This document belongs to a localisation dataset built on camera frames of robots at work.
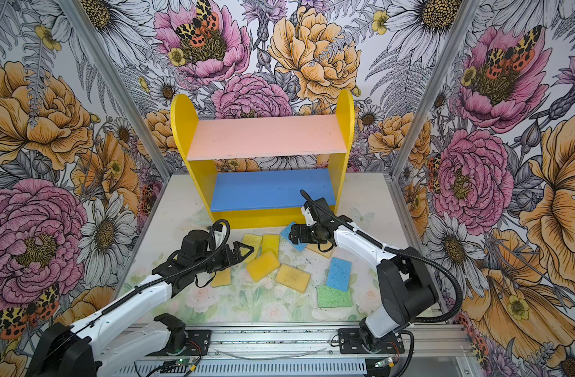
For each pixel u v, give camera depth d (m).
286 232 0.99
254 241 0.97
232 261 0.71
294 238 0.80
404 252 0.47
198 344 0.73
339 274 0.87
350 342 0.74
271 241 0.97
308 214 0.83
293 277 0.87
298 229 0.79
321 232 0.66
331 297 0.81
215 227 0.74
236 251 0.72
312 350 0.73
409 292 0.44
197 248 0.64
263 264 0.90
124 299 0.49
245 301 0.83
